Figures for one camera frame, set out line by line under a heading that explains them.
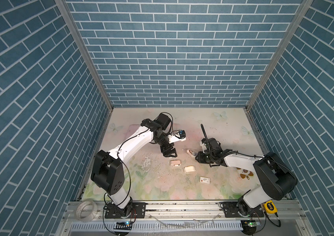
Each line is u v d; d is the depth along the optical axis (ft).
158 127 1.99
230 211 2.41
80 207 2.37
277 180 1.48
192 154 3.02
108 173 1.44
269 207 2.42
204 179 2.72
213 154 2.37
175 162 2.92
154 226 2.31
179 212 2.45
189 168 2.91
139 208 2.44
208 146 2.42
